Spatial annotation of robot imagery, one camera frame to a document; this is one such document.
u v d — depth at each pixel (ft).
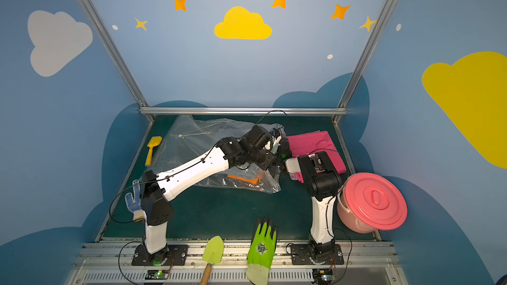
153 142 3.53
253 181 2.88
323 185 1.81
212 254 2.46
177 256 2.46
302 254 2.46
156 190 1.69
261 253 2.44
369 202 2.28
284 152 2.76
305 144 3.60
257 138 1.89
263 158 2.26
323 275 2.35
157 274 2.33
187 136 3.65
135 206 2.86
